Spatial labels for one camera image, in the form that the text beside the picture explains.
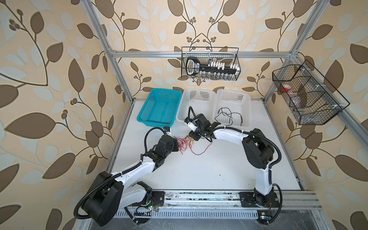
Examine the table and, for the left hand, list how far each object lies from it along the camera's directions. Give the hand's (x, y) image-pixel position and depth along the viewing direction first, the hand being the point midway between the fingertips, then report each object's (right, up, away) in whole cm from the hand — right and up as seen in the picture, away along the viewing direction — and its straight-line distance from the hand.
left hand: (177, 138), depth 86 cm
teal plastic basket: (-17, +20, +29) cm, 39 cm away
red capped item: (+63, +30, -6) cm, 70 cm away
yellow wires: (+10, -3, +8) cm, 13 cm away
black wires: (+38, +13, +18) cm, 44 cm away
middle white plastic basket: (+18, +26, +33) cm, 46 cm away
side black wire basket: (+71, +22, -14) cm, 75 cm away
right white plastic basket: (+42, +19, +29) cm, 55 cm away
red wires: (+3, -5, +9) cm, 11 cm away
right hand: (+10, +3, +8) cm, 13 cm away
